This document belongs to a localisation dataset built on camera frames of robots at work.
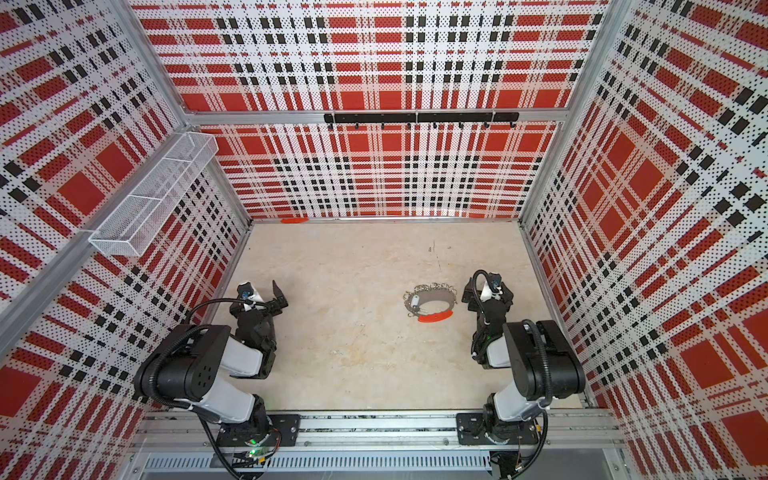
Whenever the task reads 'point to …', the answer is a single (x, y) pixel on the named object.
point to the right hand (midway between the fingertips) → (487, 281)
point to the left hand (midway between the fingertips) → (261, 287)
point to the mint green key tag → (415, 297)
